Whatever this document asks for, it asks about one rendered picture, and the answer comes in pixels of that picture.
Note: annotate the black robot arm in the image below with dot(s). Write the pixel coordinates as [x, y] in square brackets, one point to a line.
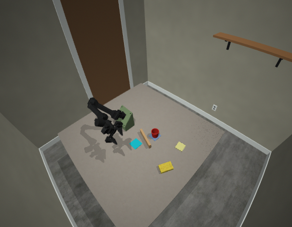
[102, 118]

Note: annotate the red cup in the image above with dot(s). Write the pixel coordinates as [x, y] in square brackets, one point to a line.
[155, 133]

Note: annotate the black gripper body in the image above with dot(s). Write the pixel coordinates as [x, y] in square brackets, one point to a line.
[112, 130]

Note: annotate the pale yellow square pad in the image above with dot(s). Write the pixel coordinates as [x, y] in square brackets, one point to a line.
[180, 146]

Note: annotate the yellow sponge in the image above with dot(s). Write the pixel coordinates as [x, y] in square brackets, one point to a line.
[165, 167]

